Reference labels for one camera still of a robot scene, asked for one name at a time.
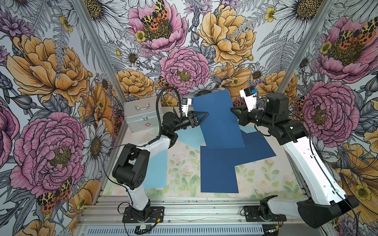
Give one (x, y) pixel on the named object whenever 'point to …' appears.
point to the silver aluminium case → (142, 114)
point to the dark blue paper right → (220, 128)
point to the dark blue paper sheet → (218, 173)
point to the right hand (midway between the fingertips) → (231, 112)
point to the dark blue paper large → (256, 147)
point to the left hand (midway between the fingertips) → (207, 116)
